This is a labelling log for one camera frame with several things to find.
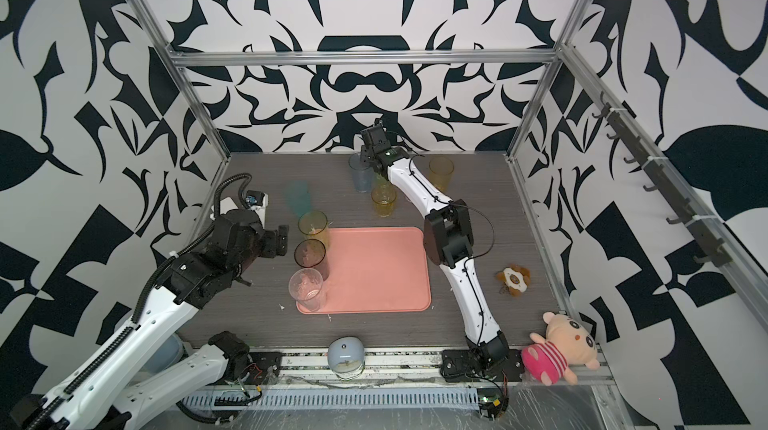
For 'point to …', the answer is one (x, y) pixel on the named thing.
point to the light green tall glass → (314, 225)
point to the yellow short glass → (384, 197)
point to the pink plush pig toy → (567, 343)
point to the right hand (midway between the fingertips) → (371, 148)
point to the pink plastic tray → (376, 270)
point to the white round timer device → (346, 357)
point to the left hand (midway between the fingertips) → (268, 220)
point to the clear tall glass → (305, 286)
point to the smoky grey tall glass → (311, 253)
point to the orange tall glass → (441, 169)
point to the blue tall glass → (363, 174)
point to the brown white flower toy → (516, 278)
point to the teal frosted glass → (298, 197)
